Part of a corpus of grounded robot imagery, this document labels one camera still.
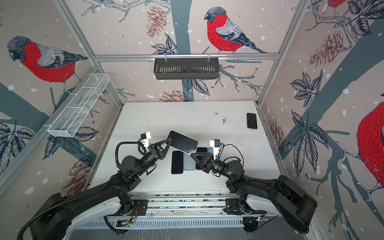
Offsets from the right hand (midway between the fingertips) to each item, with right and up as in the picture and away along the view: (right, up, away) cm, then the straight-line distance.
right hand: (190, 159), depth 66 cm
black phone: (-3, +7, +2) cm, 8 cm away
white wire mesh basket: (-61, +20, +9) cm, 65 cm away
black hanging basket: (-4, +54, +40) cm, 67 cm away
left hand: (-8, +8, -2) cm, 12 cm away
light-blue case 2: (+12, -2, +28) cm, 31 cm away
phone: (-9, -9, +23) cm, 27 cm away
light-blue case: (-2, -9, +24) cm, 25 cm away
